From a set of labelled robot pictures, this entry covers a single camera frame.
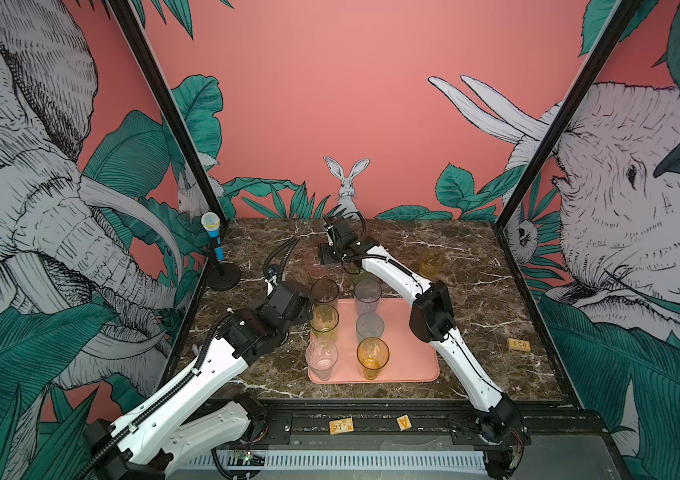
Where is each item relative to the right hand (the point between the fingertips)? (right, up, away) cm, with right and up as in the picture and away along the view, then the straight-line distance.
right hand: (319, 248), depth 98 cm
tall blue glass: (+16, -14, -7) cm, 22 cm away
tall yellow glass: (+16, -27, -25) cm, 39 cm away
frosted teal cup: (+16, -23, -9) cm, 30 cm away
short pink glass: (-3, -5, +6) cm, 8 cm away
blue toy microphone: (-32, +8, -10) cm, 34 cm away
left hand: (-4, -12, -24) cm, 27 cm away
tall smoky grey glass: (+1, -15, +6) cm, 17 cm away
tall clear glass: (+2, -31, -14) cm, 34 cm away
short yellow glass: (+39, -5, +7) cm, 40 cm away
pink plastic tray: (+28, -33, -12) cm, 45 cm away
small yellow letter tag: (+24, -45, -23) cm, 56 cm away
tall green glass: (+2, -22, -13) cm, 25 cm away
